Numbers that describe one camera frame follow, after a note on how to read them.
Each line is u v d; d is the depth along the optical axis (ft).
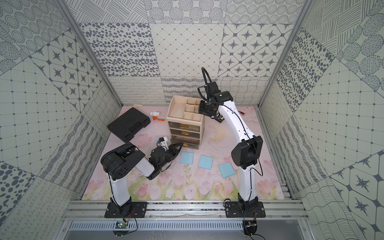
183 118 2.72
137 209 2.41
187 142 3.05
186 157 3.03
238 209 2.40
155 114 3.66
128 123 3.38
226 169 2.89
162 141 2.86
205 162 2.98
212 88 2.21
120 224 2.35
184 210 2.50
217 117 3.64
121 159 1.72
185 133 2.89
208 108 2.39
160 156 2.40
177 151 2.74
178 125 2.80
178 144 2.91
